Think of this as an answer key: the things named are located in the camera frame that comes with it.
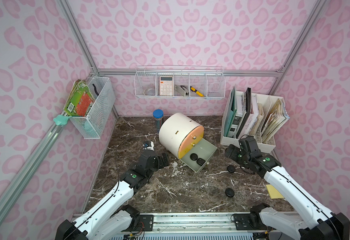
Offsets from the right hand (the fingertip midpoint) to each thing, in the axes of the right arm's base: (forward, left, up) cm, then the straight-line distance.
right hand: (230, 152), depth 81 cm
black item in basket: (+30, +77, +19) cm, 85 cm away
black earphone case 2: (+1, +15, -13) cm, 20 cm away
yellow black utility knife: (+38, +16, +10) cm, 43 cm away
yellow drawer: (+14, +16, -6) cm, 22 cm away
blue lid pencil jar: (+24, +42, +4) cm, 48 cm away
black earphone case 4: (-17, 0, -15) cm, 22 cm away
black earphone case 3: (-3, -3, -15) cm, 15 cm away
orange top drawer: (+5, +21, +4) cm, 22 cm away
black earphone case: (+3, +19, -12) cm, 22 cm away
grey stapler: (+40, +27, +11) cm, 49 cm away
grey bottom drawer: (+6, +13, -7) cm, 16 cm away
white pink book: (+17, -13, +13) cm, 25 cm away
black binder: (+28, -13, +13) cm, 34 cm away
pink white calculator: (+39, +37, +15) cm, 55 cm away
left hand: (-2, +37, +1) cm, 37 cm away
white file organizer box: (+35, -29, +5) cm, 46 cm away
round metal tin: (+37, +47, +13) cm, 61 cm away
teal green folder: (+17, -1, +13) cm, 21 cm away
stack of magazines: (+18, -27, +8) cm, 33 cm away
